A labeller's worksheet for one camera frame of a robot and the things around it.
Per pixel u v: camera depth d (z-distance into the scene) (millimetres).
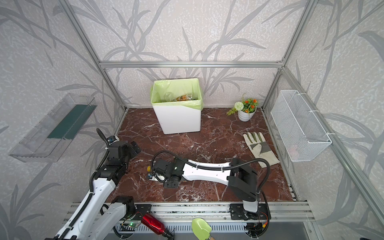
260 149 963
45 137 641
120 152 601
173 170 584
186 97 990
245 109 1019
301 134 627
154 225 673
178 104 821
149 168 845
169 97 988
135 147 737
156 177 650
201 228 694
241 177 490
